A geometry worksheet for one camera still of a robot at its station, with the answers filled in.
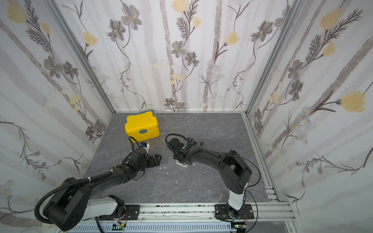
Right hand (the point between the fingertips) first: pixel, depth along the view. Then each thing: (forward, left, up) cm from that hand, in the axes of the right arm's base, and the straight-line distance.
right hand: (180, 155), depth 87 cm
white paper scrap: (-14, +2, -6) cm, 16 cm away
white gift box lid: (-4, -1, -4) cm, 6 cm away
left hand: (0, +15, -3) cm, 15 cm away
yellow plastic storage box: (+17, +26, +5) cm, 32 cm away
